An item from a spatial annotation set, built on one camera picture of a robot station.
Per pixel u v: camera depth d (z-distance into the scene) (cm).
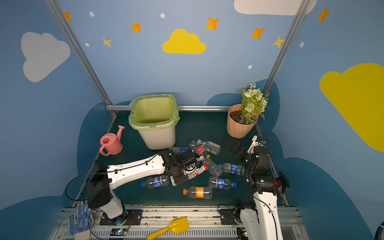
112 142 90
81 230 70
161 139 94
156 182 80
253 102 88
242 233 72
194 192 80
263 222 43
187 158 60
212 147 97
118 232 71
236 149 66
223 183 80
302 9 70
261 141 63
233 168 86
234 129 98
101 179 48
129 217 74
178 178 68
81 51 84
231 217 74
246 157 65
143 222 73
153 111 99
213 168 86
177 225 72
